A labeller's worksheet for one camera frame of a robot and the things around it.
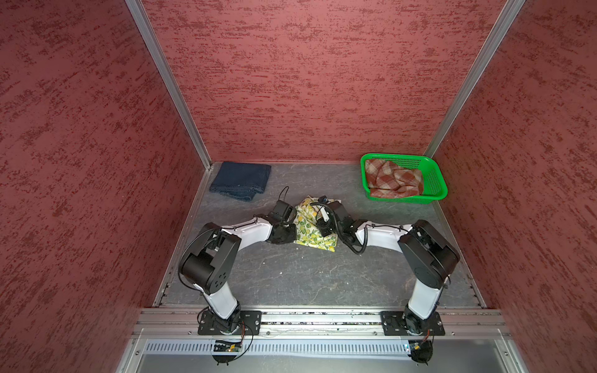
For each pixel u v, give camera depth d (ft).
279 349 2.54
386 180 3.54
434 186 3.50
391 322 2.43
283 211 2.50
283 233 2.66
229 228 1.74
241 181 3.62
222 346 2.38
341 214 2.39
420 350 2.32
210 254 1.66
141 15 2.34
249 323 2.43
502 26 2.43
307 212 3.19
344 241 2.28
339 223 2.38
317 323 2.49
